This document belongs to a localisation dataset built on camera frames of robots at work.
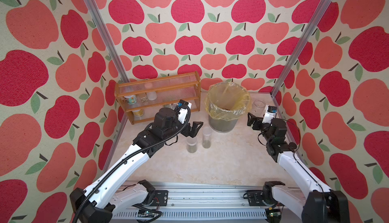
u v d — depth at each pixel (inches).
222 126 39.6
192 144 32.3
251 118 29.2
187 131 23.7
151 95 38.0
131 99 36.4
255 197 28.9
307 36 34.0
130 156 17.6
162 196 29.5
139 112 39.8
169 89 33.7
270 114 27.7
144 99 36.9
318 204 16.1
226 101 38.4
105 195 15.3
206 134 31.5
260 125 29.0
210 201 29.1
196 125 23.8
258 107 38.4
